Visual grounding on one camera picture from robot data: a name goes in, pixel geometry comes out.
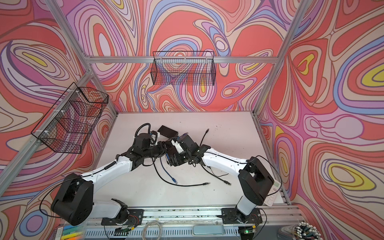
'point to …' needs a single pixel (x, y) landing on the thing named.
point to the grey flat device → (207, 230)
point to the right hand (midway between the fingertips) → (176, 162)
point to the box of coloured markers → (66, 231)
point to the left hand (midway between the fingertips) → (174, 146)
